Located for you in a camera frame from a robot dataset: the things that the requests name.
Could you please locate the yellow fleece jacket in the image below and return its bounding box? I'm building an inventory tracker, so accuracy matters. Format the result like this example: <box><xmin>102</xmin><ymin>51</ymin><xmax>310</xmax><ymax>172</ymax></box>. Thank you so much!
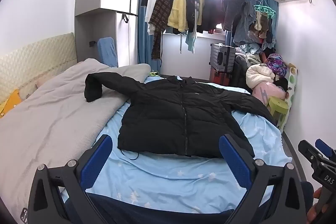
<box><xmin>167</xmin><ymin>0</ymin><xmax>190</xmax><ymax>35</ymax></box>

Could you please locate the green dotted white board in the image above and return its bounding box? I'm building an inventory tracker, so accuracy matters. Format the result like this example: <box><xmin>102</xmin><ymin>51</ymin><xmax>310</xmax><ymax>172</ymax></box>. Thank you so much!
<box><xmin>279</xmin><ymin>63</ymin><xmax>299</xmax><ymax>132</ymax></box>

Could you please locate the black hanging garment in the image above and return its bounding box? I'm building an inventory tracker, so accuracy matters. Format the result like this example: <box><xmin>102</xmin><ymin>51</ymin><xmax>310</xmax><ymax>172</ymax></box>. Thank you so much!
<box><xmin>186</xmin><ymin>0</ymin><xmax>203</xmax><ymax>33</ymax></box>

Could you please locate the blue denim garment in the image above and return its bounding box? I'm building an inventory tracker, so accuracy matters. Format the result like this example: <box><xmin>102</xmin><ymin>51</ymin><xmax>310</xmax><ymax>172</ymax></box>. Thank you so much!
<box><xmin>233</xmin><ymin>0</ymin><xmax>257</xmax><ymax>44</ymax></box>

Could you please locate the black bag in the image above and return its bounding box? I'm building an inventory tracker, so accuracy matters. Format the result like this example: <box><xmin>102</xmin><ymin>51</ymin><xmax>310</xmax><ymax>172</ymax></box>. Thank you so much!
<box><xmin>232</xmin><ymin>54</ymin><xmax>250</xmax><ymax>90</ymax></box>

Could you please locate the blue towel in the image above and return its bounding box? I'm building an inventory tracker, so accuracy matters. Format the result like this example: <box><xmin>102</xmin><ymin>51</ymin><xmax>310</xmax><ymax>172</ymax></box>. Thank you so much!
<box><xmin>97</xmin><ymin>37</ymin><xmax>119</xmax><ymax>68</ymax></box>

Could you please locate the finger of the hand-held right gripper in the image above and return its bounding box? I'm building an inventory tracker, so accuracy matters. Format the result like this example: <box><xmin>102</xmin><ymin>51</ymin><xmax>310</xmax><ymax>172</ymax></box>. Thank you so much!
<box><xmin>298</xmin><ymin>139</ymin><xmax>325</xmax><ymax>170</ymax></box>
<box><xmin>314</xmin><ymin>138</ymin><xmax>336</xmax><ymax>159</ymax></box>

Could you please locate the grey suitcase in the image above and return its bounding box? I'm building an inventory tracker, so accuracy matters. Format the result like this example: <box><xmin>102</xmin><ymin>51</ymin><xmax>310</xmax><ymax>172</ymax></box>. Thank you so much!
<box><xmin>210</xmin><ymin>43</ymin><xmax>237</xmax><ymax>74</ymax></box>

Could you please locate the red suitcase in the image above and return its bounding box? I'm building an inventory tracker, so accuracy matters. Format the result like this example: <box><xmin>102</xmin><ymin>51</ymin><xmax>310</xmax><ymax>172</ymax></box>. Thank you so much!
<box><xmin>210</xmin><ymin>67</ymin><xmax>235</xmax><ymax>86</ymax></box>

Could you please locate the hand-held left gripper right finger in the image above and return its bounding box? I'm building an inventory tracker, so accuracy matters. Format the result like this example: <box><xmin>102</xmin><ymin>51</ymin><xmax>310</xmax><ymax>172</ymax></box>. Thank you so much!
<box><xmin>219</xmin><ymin>134</ymin><xmax>307</xmax><ymax>224</ymax></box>

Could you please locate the green clip hanger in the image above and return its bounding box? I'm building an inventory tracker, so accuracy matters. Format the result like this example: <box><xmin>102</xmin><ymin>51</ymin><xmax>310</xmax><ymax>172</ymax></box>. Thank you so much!
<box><xmin>253</xmin><ymin>0</ymin><xmax>277</xmax><ymax>19</ymax></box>

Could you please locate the white hanging sweater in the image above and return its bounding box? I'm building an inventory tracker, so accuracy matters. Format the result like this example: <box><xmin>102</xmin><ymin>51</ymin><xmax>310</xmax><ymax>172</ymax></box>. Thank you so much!
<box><xmin>145</xmin><ymin>0</ymin><xmax>161</xmax><ymax>36</ymax></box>

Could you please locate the green plastic stool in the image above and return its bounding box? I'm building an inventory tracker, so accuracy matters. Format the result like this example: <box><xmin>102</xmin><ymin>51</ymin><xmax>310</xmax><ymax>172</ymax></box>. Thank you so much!
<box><xmin>266</xmin><ymin>96</ymin><xmax>290</xmax><ymax>130</ymax></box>

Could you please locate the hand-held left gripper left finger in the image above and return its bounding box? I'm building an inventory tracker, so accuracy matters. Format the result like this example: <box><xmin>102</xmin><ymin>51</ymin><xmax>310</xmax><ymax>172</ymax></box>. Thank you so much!
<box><xmin>28</xmin><ymin>134</ymin><xmax>113</xmax><ymax>224</ymax></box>

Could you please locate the cream puffy coat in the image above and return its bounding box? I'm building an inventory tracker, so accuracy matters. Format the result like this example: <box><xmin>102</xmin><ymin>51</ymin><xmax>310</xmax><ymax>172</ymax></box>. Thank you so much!
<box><xmin>246</xmin><ymin>62</ymin><xmax>275</xmax><ymax>90</ymax></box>

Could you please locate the black puffer jacket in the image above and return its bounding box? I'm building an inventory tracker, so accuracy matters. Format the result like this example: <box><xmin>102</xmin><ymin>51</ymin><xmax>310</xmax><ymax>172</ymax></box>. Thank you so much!
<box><xmin>84</xmin><ymin>72</ymin><xmax>277</xmax><ymax>159</ymax></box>

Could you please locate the person's right hand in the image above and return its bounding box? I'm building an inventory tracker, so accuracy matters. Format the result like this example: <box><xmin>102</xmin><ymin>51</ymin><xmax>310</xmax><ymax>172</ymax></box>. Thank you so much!
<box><xmin>307</xmin><ymin>187</ymin><xmax>329</xmax><ymax>224</ymax></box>

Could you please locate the person's navy clothing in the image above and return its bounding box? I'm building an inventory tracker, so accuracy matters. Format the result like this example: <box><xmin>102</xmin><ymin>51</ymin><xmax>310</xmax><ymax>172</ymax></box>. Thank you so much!
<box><xmin>62</xmin><ymin>181</ymin><xmax>315</xmax><ymax>224</ymax></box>

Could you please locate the yellow pillow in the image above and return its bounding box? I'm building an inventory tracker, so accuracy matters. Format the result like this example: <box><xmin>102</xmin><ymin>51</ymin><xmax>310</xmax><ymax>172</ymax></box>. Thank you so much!
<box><xmin>0</xmin><ymin>89</ymin><xmax>23</xmax><ymax>119</ymax></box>

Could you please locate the small black cloth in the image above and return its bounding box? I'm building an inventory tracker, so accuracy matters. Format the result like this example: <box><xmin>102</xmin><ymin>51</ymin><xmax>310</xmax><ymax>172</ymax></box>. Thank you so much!
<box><xmin>275</xmin><ymin>78</ymin><xmax>290</xmax><ymax>94</ymax></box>

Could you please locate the cream padded headboard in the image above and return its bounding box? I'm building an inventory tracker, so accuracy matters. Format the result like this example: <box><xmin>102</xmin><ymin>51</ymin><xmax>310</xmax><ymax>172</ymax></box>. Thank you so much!
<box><xmin>0</xmin><ymin>32</ymin><xmax>77</xmax><ymax>104</ymax></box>

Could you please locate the grey duvet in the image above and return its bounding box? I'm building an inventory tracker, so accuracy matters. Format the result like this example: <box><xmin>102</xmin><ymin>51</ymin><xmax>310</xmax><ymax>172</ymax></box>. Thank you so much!
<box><xmin>0</xmin><ymin>58</ymin><xmax>152</xmax><ymax>215</ymax></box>

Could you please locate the brown houndstooth coat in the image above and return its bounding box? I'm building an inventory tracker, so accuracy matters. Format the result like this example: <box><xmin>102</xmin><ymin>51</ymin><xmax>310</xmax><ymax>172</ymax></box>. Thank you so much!
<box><xmin>149</xmin><ymin>0</ymin><xmax>172</xmax><ymax>61</ymax></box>

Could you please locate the teal hanging garment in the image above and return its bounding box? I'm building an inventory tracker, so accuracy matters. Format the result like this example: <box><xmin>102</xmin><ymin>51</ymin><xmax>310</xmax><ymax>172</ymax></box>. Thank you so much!
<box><xmin>185</xmin><ymin>29</ymin><xmax>198</xmax><ymax>54</ymax></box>

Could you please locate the purple patterned jacket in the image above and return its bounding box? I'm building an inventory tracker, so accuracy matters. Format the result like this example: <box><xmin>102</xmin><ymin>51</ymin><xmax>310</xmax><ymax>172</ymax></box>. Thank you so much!
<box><xmin>266</xmin><ymin>54</ymin><xmax>287</xmax><ymax>81</ymax></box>

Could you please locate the dark grey hanging jacket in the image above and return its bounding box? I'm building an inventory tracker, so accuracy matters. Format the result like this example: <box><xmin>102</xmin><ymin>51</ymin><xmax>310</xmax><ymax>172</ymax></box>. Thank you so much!
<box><xmin>221</xmin><ymin>0</ymin><xmax>248</xmax><ymax>32</ymax></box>

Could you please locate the pile of mixed clothes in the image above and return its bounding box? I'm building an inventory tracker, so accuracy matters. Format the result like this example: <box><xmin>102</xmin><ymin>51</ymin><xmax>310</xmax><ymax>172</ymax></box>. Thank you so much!
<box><xmin>235</xmin><ymin>40</ymin><xmax>277</xmax><ymax>65</ymax></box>

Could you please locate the light blue star bedsheet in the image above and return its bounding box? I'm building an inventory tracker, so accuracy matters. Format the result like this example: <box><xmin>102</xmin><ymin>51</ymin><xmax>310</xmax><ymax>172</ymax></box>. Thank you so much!
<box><xmin>60</xmin><ymin>76</ymin><xmax>293</xmax><ymax>208</ymax></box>

